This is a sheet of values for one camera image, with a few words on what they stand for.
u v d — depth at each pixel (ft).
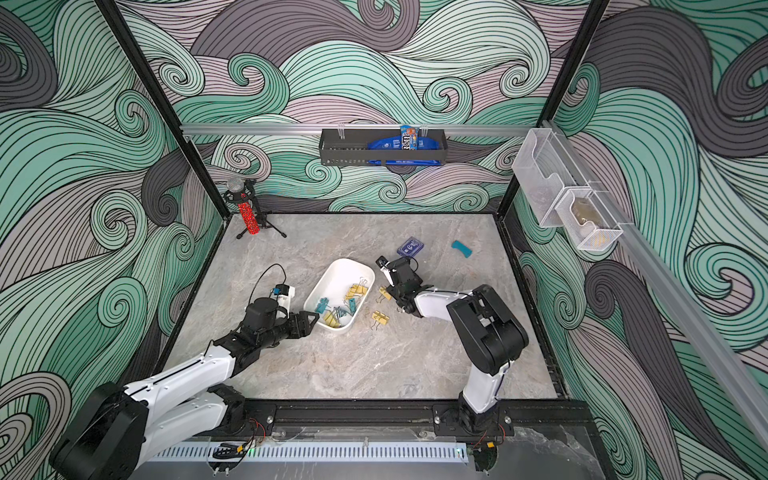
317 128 3.09
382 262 2.81
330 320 2.94
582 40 2.47
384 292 3.12
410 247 3.51
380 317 2.93
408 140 2.95
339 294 3.15
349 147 3.12
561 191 2.33
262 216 3.70
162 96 2.82
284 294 2.52
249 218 3.30
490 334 1.56
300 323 2.48
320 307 3.05
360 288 3.13
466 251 3.56
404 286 2.44
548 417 2.48
